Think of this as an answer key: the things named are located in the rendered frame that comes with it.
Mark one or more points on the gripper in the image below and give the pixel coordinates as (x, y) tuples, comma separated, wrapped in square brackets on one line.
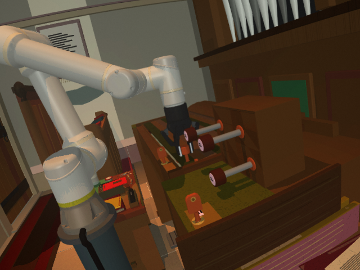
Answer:
[(176, 116)]

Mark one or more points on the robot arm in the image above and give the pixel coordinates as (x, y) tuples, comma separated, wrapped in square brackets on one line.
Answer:
[(70, 62)]

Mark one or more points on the red upright book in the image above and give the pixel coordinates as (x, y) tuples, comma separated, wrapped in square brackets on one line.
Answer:
[(126, 166)]

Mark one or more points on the brown organ case with pipes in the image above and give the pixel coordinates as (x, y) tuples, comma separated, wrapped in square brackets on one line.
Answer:
[(281, 56)]

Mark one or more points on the cream sheet music page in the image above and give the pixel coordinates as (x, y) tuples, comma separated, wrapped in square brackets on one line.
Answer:
[(348, 260)]

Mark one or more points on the dark red stop knob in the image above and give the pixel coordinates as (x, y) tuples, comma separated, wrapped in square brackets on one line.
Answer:
[(191, 135), (206, 142), (218, 177)]

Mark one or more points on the orange paddle key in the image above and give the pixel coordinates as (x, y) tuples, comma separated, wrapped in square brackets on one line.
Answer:
[(161, 154)]

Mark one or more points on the brown wooden bookcase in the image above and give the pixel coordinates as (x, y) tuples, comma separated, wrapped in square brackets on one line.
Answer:
[(109, 146)]

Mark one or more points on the white black-lined label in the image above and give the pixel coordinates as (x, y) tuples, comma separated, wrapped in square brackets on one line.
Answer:
[(201, 214)]

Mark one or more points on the black stapler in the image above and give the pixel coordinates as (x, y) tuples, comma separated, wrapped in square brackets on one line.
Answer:
[(131, 198)]

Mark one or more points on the red patterned box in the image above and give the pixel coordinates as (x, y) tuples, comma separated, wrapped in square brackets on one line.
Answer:
[(115, 182)]

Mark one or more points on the orange square plate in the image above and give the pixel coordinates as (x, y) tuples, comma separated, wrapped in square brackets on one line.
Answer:
[(209, 218)]

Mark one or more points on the yellow book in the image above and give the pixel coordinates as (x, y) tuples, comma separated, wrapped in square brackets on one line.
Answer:
[(114, 202)]

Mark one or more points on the brown wooden cupboard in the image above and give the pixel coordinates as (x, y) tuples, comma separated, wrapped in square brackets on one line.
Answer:
[(42, 126)]

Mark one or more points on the purple striped rug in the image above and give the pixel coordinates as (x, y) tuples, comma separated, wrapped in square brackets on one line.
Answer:
[(303, 244)]

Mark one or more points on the brown panelled door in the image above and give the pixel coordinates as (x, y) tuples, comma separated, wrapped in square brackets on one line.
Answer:
[(14, 174)]

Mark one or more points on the dark red folder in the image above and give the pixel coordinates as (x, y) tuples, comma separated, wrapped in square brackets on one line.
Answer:
[(317, 260)]

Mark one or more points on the dark red bench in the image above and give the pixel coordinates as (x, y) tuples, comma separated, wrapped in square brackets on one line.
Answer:
[(28, 239)]

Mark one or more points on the orange paddle switch lever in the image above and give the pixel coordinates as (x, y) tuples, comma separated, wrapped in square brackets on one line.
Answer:
[(193, 204)]

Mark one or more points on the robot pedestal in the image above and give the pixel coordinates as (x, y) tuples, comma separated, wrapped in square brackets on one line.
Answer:
[(112, 253)]

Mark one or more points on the framed wall notice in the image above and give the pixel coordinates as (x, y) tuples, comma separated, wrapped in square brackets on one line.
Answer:
[(67, 35)]

